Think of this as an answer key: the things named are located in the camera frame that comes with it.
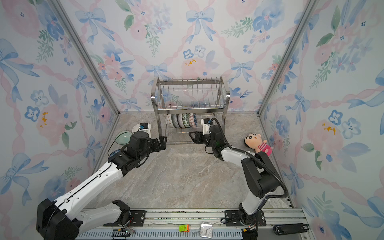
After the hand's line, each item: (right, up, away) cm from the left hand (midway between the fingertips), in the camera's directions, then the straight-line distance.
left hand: (160, 137), depth 78 cm
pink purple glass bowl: (+8, +10, +23) cm, 26 cm away
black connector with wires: (-19, -47, -5) cm, 51 cm away
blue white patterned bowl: (-32, -10, +15) cm, 36 cm away
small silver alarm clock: (+23, -43, -9) cm, 49 cm away
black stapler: (+61, -40, -11) cm, 74 cm away
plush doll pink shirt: (+56, -3, +16) cm, 58 cm away
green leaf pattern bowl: (+12, +10, +22) cm, 27 cm away
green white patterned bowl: (0, +10, +22) cm, 24 cm away
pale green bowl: (-31, -2, +25) cm, 40 cm away
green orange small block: (+13, -42, -9) cm, 44 cm away
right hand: (+16, +2, +11) cm, 19 cm away
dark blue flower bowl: (+4, +12, +23) cm, 26 cm away
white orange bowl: (-23, +5, +27) cm, 36 cm away
